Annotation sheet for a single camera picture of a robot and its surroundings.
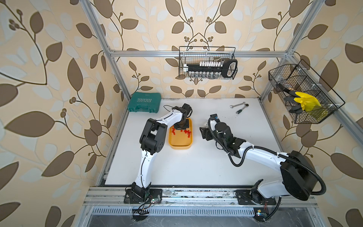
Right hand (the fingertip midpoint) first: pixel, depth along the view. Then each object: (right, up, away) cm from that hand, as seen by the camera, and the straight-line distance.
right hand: (205, 126), depth 86 cm
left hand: (-15, -1, +15) cm, 21 cm away
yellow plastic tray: (-15, -10, +12) cm, 22 cm away
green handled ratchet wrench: (+30, +9, +26) cm, 41 cm away
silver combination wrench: (+26, +14, +30) cm, 42 cm away
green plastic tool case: (-49, +17, +26) cm, 58 cm away
